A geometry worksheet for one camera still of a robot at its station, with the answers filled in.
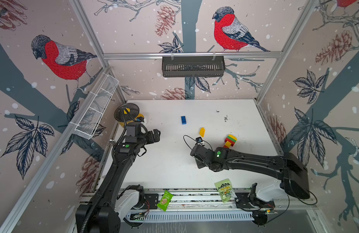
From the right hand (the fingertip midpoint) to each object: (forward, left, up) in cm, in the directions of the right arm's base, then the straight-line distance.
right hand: (198, 157), depth 81 cm
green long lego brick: (+16, -23, -6) cm, 29 cm away
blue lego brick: (+30, +10, -5) cm, 32 cm away
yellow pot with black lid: (+28, +48, +5) cm, 56 cm away
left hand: (+11, +25, +11) cm, 29 cm away
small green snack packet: (-21, +17, -7) cm, 28 cm away
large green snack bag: (-14, -15, -8) cm, 22 cm away
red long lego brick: (+13, -23, -6) cm, 27 cm away
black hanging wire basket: (+60, +4, +22) cm, 64 cm away
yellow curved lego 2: (+18, -24, -7) cm, 31 cm away
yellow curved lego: (+22, -4, -6) cm, 23 cm away
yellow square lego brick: (+12, -20, -6) cm, 24 cm away
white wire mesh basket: (+14, +64, +15) cm, 67 cm away
